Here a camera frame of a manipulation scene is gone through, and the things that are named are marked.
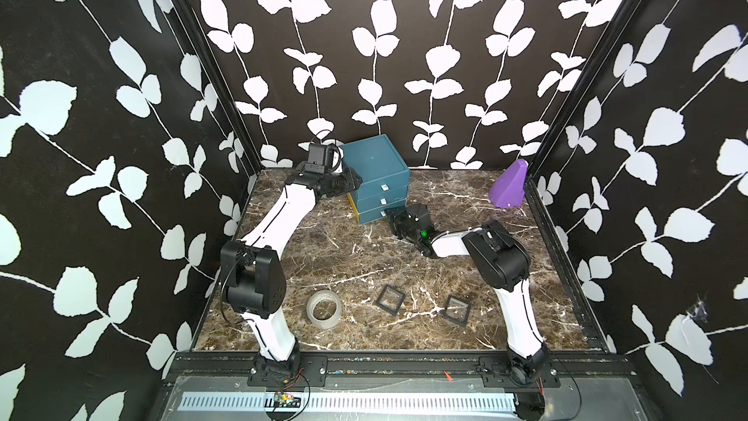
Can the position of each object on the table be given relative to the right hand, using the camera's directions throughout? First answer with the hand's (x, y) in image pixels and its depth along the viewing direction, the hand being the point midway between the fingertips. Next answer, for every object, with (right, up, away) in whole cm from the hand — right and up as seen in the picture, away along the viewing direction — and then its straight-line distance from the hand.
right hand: (380, 208), depth 99 cm
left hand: (-6, +10, -12) cm, 17 cm away
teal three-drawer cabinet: (+2, +10, -11) cm, 15 cm away
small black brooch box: (+3, -27, -13) cm, 30 cm away
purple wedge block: (+46, +6, +3) cm, 46 cm away
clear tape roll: (-17, -29, -15) cm, 37 cm away
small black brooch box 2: (+23, -30, -14) cm, 40 cm away
